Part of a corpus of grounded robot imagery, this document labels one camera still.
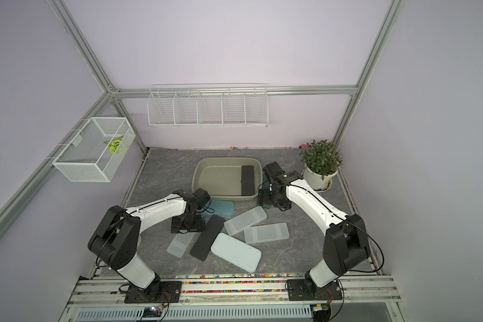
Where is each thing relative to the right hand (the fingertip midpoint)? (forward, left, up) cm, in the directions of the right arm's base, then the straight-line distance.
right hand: (269, 201), depth 85 cm
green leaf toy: (+17, +64, +19) cm, 69 cm away
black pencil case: (+19, +9, -11) cm, 24 cm away
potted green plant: (+16, -24, +8) cm, 30 cm away
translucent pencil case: (-14, +38, -11) cm, 42 cm away
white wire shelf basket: (+45, +29, +18) cm, 56 cm away
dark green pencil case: (-5, +2, +9) cm, 10 cm away
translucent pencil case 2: (-3, +11, -11) cm, 16 cm away
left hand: (-9, +34, -9) cm, 36 cm away
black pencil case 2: (-15, +28, -9) cm, 32 cm away
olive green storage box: (+23, +24, -13) cm, 36 cm away
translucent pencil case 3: (-10, +1, -11) cm, 14 cm away
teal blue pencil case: (+3, +20, -12) cm, 24 cm away
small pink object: (+46, -26, -13) cm, 54 cm away
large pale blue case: (-18, +13, -10) cm, 25 cm away
